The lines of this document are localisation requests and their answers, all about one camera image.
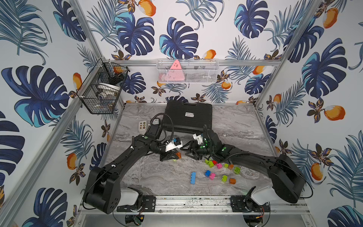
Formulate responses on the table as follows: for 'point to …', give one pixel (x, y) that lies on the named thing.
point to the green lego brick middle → (226, 165)
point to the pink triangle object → (176, 73)
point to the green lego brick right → (237, 170)
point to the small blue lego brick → (207, 173)
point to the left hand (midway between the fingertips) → (176, 152)
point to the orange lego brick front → (232, 181)
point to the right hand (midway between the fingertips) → (182, 150)
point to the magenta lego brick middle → (219, 166)
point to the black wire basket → (100, 92)
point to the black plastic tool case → (186, 118)
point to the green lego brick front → (224, 178)
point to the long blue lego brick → (193, 178)
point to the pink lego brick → (212, 176)
